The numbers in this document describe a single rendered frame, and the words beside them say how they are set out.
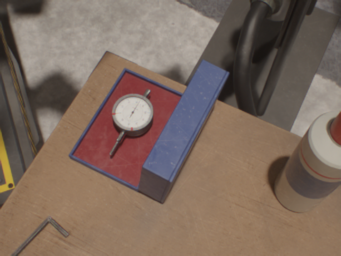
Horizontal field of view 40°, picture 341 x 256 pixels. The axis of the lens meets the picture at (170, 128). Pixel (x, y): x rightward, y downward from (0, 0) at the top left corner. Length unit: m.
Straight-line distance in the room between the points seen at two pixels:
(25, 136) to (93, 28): 0.58
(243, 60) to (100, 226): 0.37
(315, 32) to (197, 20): 0.34
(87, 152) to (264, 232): 0.27
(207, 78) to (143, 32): 0.78
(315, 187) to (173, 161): 0.16
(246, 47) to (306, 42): 0.58
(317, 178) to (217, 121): 0.21
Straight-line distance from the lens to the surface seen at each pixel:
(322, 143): 0.49
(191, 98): 0.56
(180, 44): 1.32
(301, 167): 0.53
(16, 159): 0.86
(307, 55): 1.34
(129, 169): 0.64
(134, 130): 0.63
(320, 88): 1.30
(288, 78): 1.29
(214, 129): 0.67
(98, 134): 0.67
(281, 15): 1.07
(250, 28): 0.81
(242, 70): 0.80
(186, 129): 0.54
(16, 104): 0.90
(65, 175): 0.66
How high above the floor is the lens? 1.08
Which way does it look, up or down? 65 degrees down
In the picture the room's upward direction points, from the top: straight up
